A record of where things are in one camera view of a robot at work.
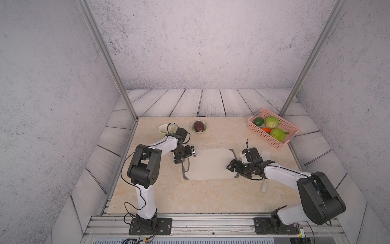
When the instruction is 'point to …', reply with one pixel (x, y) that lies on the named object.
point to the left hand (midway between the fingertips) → (192, 158)
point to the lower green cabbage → (278, 134)
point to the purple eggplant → (198, 126)
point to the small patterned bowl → (193, 129)
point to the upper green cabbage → (271, 122)
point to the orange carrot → (266, 130)
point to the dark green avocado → (258, 121)
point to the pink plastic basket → (284, 124)
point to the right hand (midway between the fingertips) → (233, 169)
